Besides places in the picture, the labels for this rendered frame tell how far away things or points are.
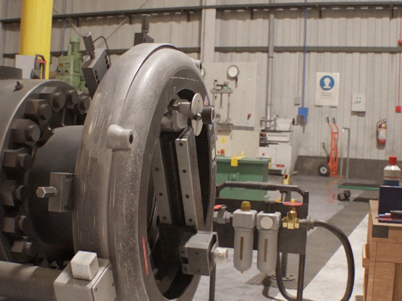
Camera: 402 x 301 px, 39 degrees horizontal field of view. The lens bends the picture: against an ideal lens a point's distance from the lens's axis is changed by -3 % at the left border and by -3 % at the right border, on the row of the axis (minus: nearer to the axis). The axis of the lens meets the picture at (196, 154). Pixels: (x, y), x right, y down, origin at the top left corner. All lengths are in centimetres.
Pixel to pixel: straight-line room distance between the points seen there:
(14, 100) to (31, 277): 49
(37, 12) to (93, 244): 413
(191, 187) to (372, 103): 1071
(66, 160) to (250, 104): 665
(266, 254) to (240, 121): 589
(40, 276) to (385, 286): 129
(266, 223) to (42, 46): 337
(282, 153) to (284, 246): 866
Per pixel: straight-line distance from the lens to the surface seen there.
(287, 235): 230
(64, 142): 148
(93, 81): 127
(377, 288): 210
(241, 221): 224
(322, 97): 1223
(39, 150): 150
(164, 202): 153
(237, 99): 810
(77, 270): 111
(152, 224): 165
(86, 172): 116
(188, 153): 143
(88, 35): 125
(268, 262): 225
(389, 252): 207
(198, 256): 152
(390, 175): 235
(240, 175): 480
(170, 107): 138
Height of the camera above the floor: 76
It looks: 2 degrees down
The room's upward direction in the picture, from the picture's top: 2 degrees clockwise
